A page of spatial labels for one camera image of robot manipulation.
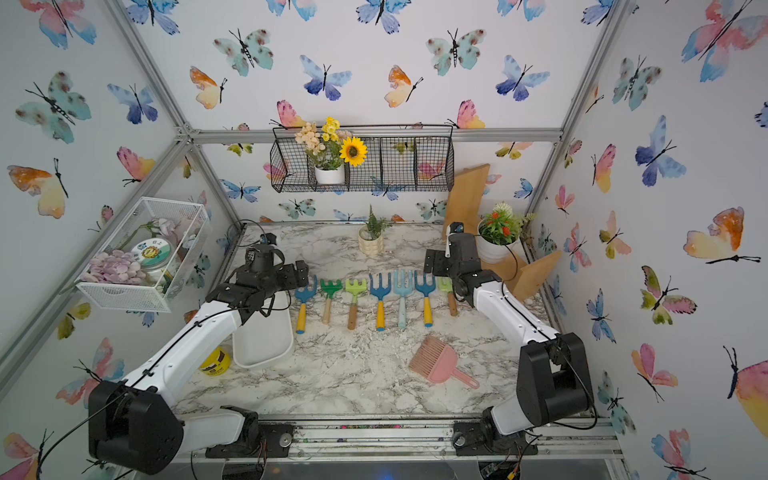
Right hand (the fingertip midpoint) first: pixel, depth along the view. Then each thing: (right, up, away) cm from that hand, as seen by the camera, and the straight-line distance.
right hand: (443, 252), depth 87 cm
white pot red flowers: (+16, +6, 0) cm, 17 cm away
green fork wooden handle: (+3, -11, +17) cm, 20 cm away
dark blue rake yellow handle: (-3, -16, +11) cm, 19 cm away
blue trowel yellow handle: (-44, -18, +9) cm, 48 cm away
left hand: (-42, -4, -4) cm, 42 cm away
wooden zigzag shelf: (+11, +17, +20) cm, 29 cm away
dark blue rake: (-19, -17, +11) cm, 27 cm away
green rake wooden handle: (-27, -12, +14) cm, 33 cm away
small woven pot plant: (-23, +6, +23) cm, 33 cm away
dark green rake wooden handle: (-36, -13, +14) cm, 41 cm away
